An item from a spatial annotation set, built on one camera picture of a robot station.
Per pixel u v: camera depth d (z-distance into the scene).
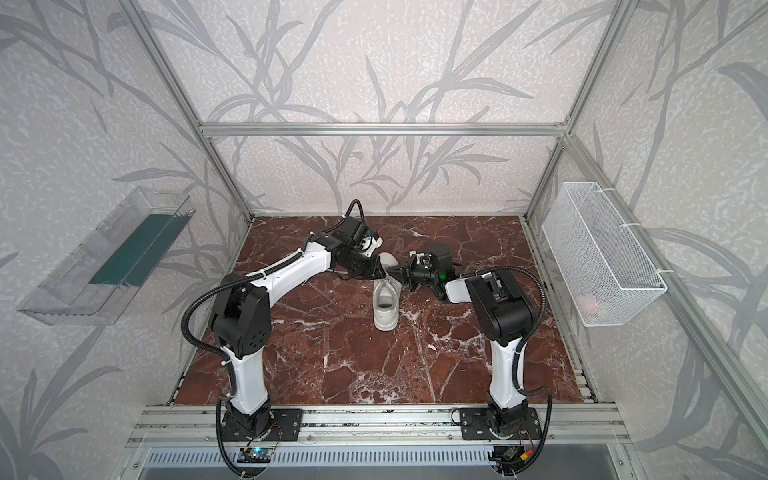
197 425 0.75
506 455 0.76
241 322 0.50
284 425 0.73
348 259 0.71
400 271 0.87
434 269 0.81
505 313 0.54
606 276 0.61
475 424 0.73
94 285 0.63
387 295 0.91
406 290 0.98
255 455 0.71
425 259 0.93
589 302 0.73
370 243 0.79
